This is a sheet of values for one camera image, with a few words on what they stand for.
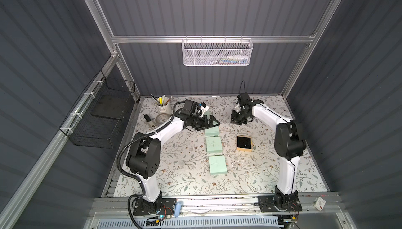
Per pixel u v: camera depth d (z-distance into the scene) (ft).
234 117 2.89
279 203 2.18
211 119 2.58
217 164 2.73
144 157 1.59
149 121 3.33
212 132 3.20
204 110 2.71
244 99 2.63
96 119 2.37
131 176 1.62
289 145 1.80
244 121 2.77
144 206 2.24
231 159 2.91
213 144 2.99
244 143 3.08
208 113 3.47
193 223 2.53
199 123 2.54
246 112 2.42
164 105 3.27
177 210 2.31
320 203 2.42
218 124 2.67
